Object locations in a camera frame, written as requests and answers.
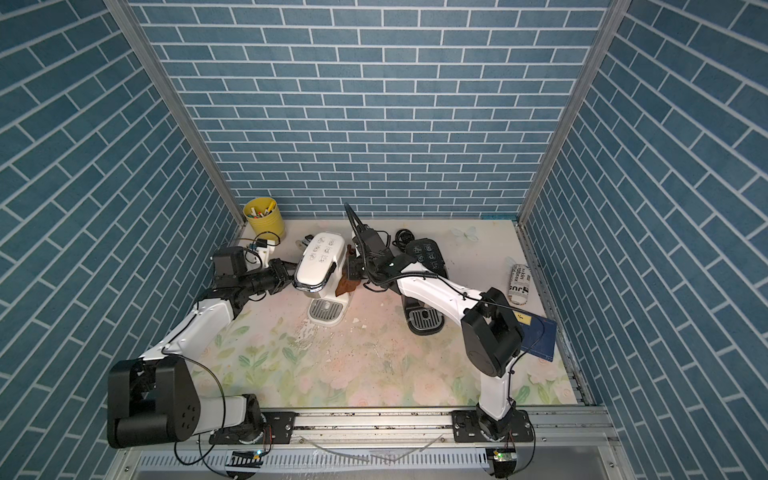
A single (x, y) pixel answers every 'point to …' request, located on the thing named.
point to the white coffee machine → (317, 273)
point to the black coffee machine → (425, 319)
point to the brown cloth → (347, 284)
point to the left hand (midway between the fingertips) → (311, 268)
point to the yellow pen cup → (265, 218)
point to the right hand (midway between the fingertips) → (348, 266)
